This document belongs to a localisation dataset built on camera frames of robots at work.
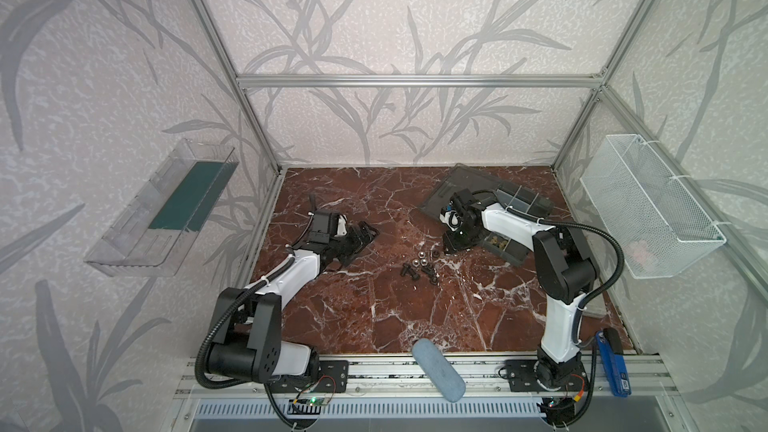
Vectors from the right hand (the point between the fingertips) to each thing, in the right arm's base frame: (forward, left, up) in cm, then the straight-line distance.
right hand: (450, 239), depth 97 cm
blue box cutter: (-37, -37, +1) cm, 52 cm away
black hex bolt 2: (-13, +6, -2) cm, 15 cm away
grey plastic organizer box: (+16, -24, +2) cm, 28 cm away
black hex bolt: (-9, +15, -2) cm, 18 cm away
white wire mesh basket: (-17, -38, +32) cm, 52 cm away
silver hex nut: (-7, +9, -2) cm, 12 cm away
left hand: (-3, +24, +9) cm, 26 cm away
